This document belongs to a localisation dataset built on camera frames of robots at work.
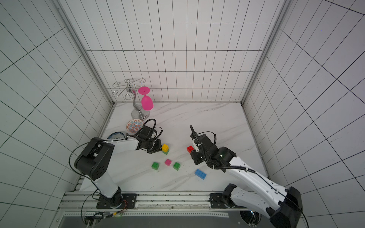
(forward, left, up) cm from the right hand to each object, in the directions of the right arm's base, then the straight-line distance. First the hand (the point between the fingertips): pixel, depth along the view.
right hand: (193, 149), depth 78 cm
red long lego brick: (0, +2, 0) cm, 2 cm away
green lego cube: (-7, +22, -11) cm, 26 cm away
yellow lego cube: (+3, +17, -6) cm, 19 cm away
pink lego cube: (-4, +15, -12) cm, 20 cm away
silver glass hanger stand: (+33, +45, -12) cm, 57 cm away
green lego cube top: (+2, +17, -12) cm, 22 cm away
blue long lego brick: (-9, -5, -12) cm, 16 cm away
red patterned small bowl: (+22, +44, -11) cm, 51 cm away
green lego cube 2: (-6, +10, -10) cm, 15 cm away
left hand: (+5, +20, -14) cm, 25 cm away
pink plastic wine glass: (+32, +33, +3) cm, 46 cm away
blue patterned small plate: (+13, +53, -8) cm, 55 cm away
